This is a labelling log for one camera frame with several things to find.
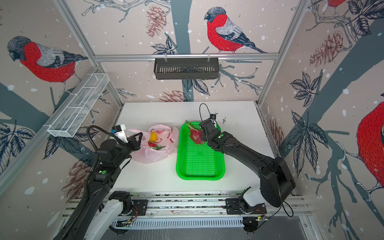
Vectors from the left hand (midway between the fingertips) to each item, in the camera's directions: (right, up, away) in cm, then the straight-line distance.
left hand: (144, 130), depth 74 cm
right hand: (+33, -1, +12) cm, 35 cm away
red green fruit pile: (0, -11, +17) cm, 20 cm away
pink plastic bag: (+6, -7, +27) cm, 29 cm away
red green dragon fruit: (+26, -4, +18) cm, 32 cm away
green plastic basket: (+27, -21, +15) cm, 38 cm away
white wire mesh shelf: (-36, +6, -2) cm, 37 cm away
